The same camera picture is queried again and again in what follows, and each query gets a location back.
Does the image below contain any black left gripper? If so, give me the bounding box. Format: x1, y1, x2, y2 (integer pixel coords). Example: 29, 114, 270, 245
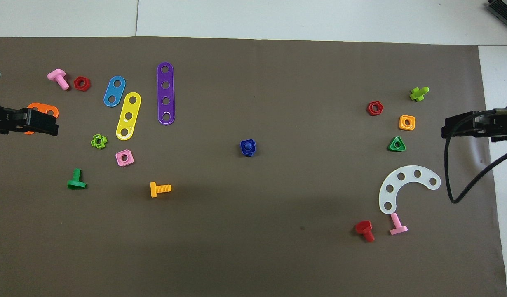
0, 96, 59, 136

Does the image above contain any orange heart-shaped plate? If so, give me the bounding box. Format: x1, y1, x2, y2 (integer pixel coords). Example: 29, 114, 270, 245
24, 102, 59, 135

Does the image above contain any pink toy bolt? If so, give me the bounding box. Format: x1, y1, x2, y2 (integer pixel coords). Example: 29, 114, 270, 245
390, 213, 408, 236
47, 68, 70, 91

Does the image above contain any lime cross-head toy bolt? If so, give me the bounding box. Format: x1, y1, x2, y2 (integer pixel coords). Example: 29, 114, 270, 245
409, 86, 430, 102

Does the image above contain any green toy bolt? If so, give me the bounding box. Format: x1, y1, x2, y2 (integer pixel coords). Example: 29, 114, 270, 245
67, 168, 87, 190

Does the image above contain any white curved five-hole strip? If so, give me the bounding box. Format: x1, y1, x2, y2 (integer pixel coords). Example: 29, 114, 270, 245
378, 165, 441, 215

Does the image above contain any blue two-hole strip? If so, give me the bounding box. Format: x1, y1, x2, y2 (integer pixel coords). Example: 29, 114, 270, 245
103, 75, 126, 108

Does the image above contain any pink square toy nut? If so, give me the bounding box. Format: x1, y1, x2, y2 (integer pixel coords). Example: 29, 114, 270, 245
115, 149, 135, 167

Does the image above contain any yellow three-hole strip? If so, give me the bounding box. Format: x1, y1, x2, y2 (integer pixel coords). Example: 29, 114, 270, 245
115, 92, 142, 141

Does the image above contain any dark grey ribbed device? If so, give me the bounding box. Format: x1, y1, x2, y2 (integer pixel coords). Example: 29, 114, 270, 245
486, 0, 507, 23

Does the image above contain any purple four-hole strip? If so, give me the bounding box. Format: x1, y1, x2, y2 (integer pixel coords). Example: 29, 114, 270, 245
157, 62, 176, 125

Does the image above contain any orange toy bolt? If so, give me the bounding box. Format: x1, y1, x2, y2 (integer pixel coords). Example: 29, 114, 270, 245
150, 181, 172, 198

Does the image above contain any red hex-head toy bolt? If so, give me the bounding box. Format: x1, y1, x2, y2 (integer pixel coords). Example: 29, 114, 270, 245
355, 220, 376, 243

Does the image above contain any brown table mat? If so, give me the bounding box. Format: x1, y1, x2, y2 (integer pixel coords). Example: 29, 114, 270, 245
0, 36, 507, 297

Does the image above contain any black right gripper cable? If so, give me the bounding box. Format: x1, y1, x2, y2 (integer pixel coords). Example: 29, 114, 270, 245
444, 110, 507, 204

